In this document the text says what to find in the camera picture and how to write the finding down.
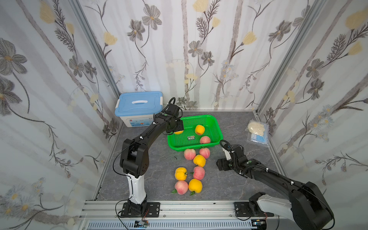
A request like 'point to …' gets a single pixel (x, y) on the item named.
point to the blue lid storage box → (137, 109)
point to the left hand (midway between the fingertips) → (181, 126)
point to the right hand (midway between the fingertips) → (224, 159)
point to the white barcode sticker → (191, 137)
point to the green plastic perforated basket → (179, 143)
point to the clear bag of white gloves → (258, 128)
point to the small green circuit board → (141, 224)
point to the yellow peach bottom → (195, 184)
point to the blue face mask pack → (262, 139)
